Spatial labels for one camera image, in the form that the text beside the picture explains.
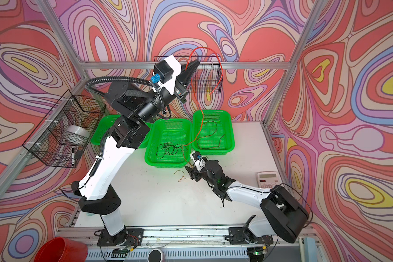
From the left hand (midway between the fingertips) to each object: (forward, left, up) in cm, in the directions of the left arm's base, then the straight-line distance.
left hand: (194, 58), depth 39 cm
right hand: (+2, +2, -56) cm, 56 cm away
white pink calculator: (-1, -39, -66) cm, 77 cm away
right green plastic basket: (+34, -11, -66) cm, 75 cm away
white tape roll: (+9, +54, -36) cm, 66 cm away
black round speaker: (-36, +17, -63) cm, 74 cm away
